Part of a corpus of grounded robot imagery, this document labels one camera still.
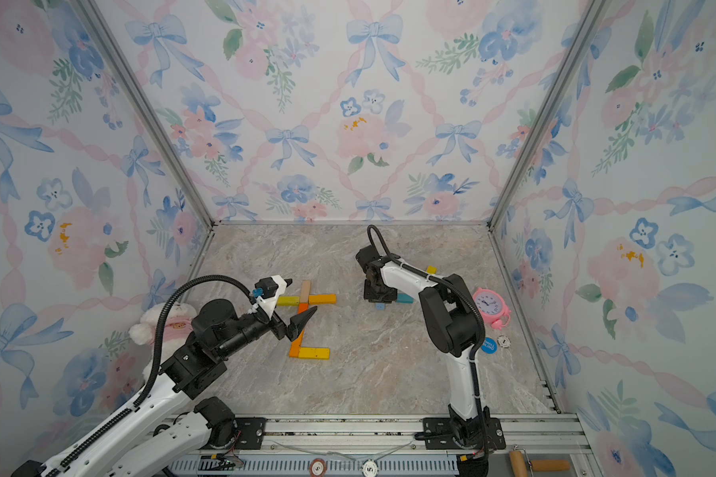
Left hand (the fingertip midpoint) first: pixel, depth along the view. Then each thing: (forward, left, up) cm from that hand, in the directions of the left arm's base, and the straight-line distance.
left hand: (302, 293), depth 68 cm
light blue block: (+11, -19, -26) cm, 34 cm away
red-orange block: (+10, +5, -25) cm, 27 cm away
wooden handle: (-30, -50, -26) cm, 64 cm away
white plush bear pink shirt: (0, +38, -19) cm, 43 cm away
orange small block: (-2, +6, -27) cm, 28 cm away
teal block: (+13, -27, -24) cm, 39 cm away
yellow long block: (-4, 0, -26) cm, 27 cm away
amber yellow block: (+14, 0, -27) cm, 31 cm away
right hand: (+16, -19, -27) cm, 37 cm away
